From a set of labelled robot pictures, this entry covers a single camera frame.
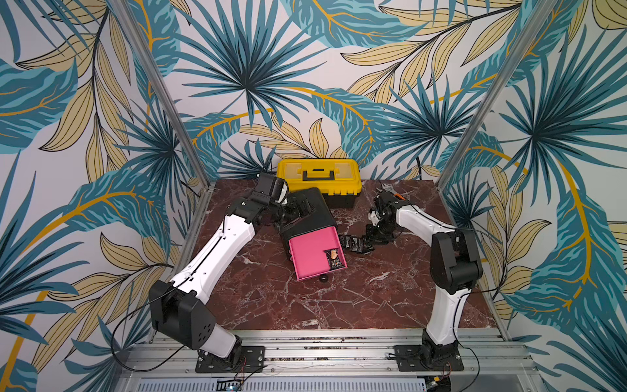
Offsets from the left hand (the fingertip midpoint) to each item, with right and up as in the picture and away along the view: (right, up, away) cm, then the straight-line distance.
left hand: (306, 218), depth 76 cm
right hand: (+25, -10, +20) cm, 33 cm away
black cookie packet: (+15, -10, +21) cm, 28 cm away
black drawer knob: (+5, -19, +3) cm, 20 cm away
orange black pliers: (+40, +11, +41) cm, 59 cm away
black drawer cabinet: (+5, -1, +12) cm, 13 cm away
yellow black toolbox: (+12, +14, +22) cm, 29 cm away
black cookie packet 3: (+9, -14, +6) cm, 18 cm away
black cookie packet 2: (+21, -11, +22) cm, 32 cm away
